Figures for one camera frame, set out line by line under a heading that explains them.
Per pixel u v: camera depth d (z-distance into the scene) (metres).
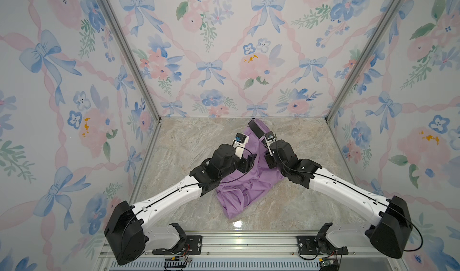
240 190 0.82
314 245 0.73
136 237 0.38
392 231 0.39
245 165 0.64
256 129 0.81
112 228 0.42
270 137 0.68
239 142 0.63
